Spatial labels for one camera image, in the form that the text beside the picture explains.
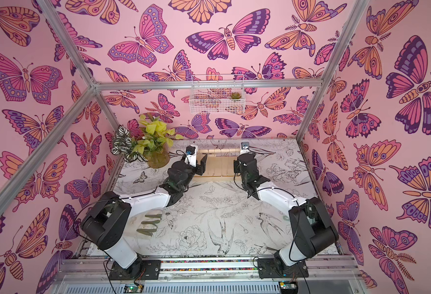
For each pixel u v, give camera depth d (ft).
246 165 2.15
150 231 2.75
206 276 2.40
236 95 3.05
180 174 2.18
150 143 2.95
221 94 3.14
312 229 1.44
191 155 2.37
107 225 1.51
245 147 2.45
